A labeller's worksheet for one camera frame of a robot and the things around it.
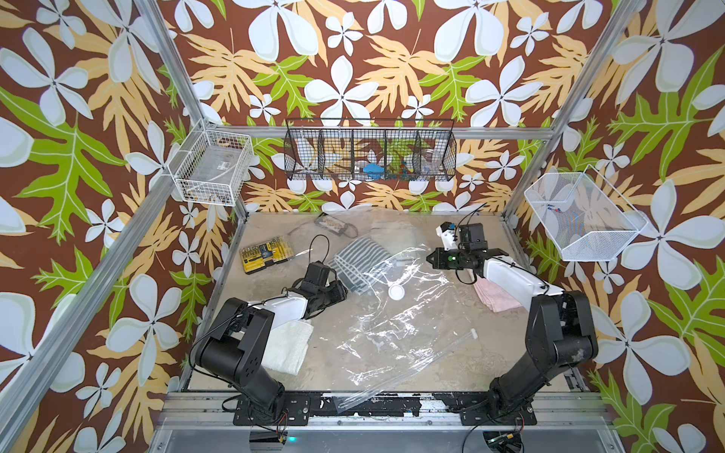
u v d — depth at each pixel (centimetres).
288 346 82
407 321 88
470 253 72
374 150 99
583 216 82
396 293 91
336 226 115
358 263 99
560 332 47
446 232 84
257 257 103
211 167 86
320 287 75
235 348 46
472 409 73
